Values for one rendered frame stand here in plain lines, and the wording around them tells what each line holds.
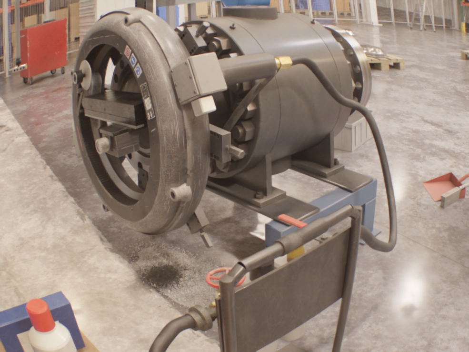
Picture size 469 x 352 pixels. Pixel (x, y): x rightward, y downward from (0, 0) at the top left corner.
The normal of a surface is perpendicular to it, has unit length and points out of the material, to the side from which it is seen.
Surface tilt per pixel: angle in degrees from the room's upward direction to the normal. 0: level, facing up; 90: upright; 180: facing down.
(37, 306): 0
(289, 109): 94
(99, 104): 90
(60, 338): 41
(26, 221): 0
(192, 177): 105
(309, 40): 48
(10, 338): 95
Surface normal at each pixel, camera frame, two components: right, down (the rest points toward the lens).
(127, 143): 0.63, 0.21
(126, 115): -0.77, 0.28
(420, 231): -0.06, -0.93
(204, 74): 0.56, -0.12
